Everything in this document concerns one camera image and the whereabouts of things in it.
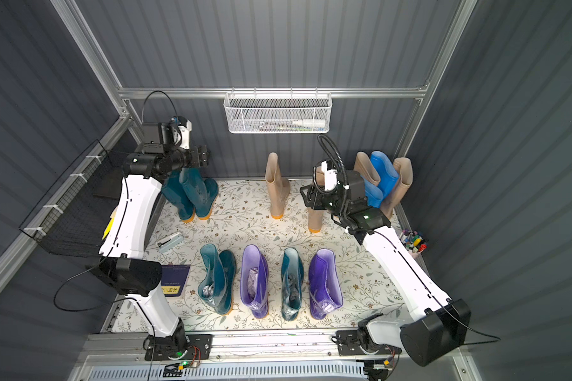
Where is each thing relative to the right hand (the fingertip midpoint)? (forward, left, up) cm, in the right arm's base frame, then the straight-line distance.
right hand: (312, 188), depth 73 cm
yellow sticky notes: (-10, +62, -6) cm, 63 cm away
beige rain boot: (+9, +12, -10) cm, 18 cm away
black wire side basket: (-11, +71, -3) cm, 72 cm away
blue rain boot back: (+13, -29, -7) cm, 32 cm away
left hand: (+11, +35, +6) cm, 38 cm away
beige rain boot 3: (+19, -37, -9) cm, 43 cm away
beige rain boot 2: (+3, -3, -19) cm, 19 cm away
